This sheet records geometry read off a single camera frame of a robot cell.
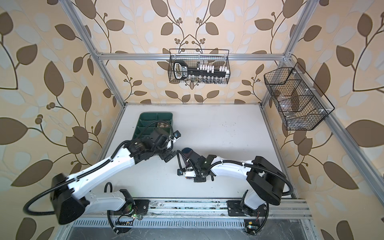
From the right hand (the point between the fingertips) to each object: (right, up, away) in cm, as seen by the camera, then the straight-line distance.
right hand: (195, 173), depth 84 cm
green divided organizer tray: (-32, +29, +14) cm, 45 cm away
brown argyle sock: (-23, +27, +15) cm, 39 cm away
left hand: (-13, +18, -6) cm, 23 cm away
